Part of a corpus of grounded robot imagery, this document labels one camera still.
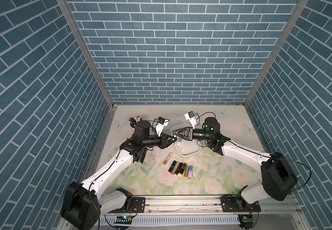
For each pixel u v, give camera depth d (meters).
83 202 0.39
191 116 0.71
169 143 0.70
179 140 0.72
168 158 0.91
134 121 0.95
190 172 0.85
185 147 1.00
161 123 0.67
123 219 0.72
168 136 0.74
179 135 0.72
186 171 0.85
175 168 0.86
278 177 0.44
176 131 0.74
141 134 0.59
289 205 0.77
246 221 0.73
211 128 0.61
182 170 0.85
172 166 0.86
